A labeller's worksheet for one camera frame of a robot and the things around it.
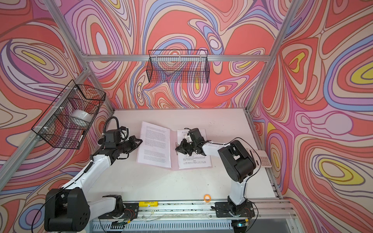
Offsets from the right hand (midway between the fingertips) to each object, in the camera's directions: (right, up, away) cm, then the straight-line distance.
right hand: (176, 151), depth 91 cm
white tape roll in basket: (-47, +21, -17) cm, 54 cm away
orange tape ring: (+18, -23, -13) cm, 32 cm away
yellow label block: (-13, -24, -17) cm, 32 cm away
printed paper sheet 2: (+12, -6, +1) cm, 13 cm away
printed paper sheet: (-14, +3, -2) cm, 14 cm away
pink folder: (-2, -3, +3) cm, 5 cm away
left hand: (-19, +8, -6) cm, 22 cm away
